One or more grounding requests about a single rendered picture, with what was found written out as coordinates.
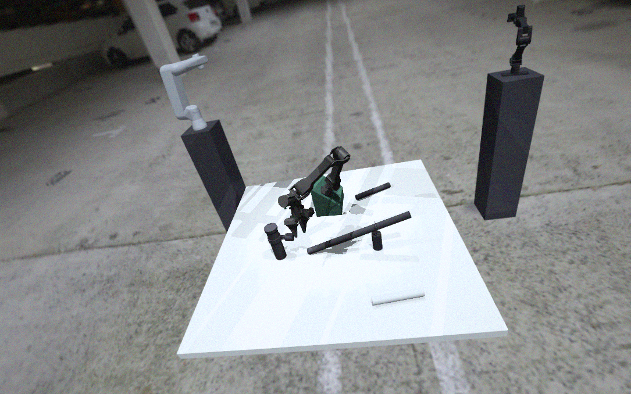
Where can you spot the white cylinder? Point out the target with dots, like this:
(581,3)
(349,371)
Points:
(400,295)

